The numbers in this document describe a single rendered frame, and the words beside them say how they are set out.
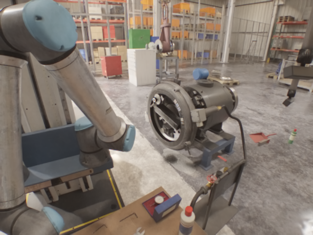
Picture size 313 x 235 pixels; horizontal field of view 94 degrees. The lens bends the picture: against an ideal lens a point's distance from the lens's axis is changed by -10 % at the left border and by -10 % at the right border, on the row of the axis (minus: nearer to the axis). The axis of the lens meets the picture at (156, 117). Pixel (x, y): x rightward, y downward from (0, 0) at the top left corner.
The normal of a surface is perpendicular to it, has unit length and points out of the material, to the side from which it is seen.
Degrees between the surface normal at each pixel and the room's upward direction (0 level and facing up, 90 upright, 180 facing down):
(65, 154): 90
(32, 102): 90
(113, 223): 0
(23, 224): 24
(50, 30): 83
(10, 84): 86
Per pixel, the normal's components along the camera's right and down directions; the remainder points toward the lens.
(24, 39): -0.22, 0.77
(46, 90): 0.46, 0.38
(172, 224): 0.00, -0.90
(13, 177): 0.88, 0.12
